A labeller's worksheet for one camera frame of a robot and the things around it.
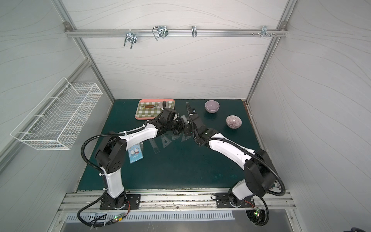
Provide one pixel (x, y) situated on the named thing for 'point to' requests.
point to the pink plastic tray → (159, 100)
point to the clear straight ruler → (154, 145)
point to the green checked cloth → (152, 112)
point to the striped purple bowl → (234, 121)
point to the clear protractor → (175, 137)
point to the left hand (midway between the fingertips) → (192, 127)
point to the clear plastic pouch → (185, 120)
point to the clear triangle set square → (184, 137)
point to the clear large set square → (163, 138)
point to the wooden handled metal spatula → (160, 105)
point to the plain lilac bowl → (212, 106)
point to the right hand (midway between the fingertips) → (188, 123)
